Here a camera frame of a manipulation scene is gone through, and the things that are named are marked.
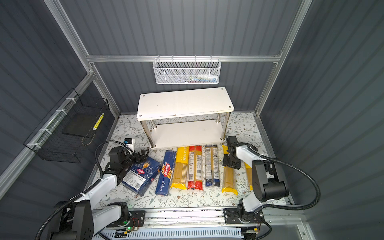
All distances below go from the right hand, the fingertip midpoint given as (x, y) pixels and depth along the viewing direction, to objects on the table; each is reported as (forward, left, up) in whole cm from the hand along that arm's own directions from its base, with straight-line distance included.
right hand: (230, 165), depth 92 cm
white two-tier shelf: (+39, +30, +2) cm, 50 cm away
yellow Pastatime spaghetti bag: (-5, +31, +4) cm, 31 cm away
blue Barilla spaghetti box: (-12, +39, +4) cm, 41 cm away
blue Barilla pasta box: (-9, +51, +9) cm, 53 cm away
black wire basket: (+2, +83, +32) cm, 89 cm away
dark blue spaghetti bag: (-1, +12, +3) cm, 12 cm away
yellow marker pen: (+11, +73, +30) cm, 79 cm away
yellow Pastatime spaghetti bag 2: (-13, +3, +3) cm, 14 cm away
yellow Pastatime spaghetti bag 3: (-4, -10, 0) cm, 11 cm away
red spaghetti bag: (-2, +22, +2) cm, 22 cm away
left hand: (+5, +54, +11) cm, 55 cm away
